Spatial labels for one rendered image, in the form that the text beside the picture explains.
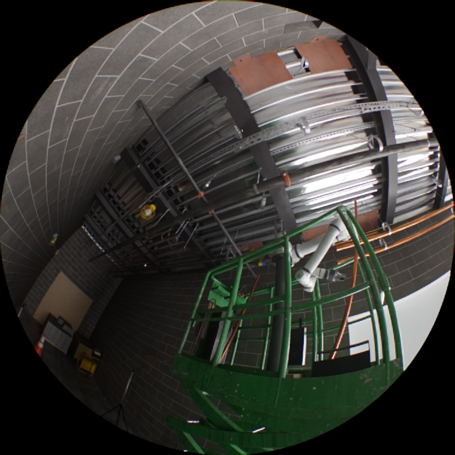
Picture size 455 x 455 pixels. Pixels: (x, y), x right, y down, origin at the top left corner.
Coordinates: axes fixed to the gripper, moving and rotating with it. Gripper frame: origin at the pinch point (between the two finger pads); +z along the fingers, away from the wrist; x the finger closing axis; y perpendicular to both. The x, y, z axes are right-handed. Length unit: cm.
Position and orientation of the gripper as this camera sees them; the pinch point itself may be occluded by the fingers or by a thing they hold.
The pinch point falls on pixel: (342, 277)
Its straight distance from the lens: 143.6
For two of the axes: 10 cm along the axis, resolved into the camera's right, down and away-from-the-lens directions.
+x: 4.3, 6.5, 6.2
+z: 7.6, 1.1, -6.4
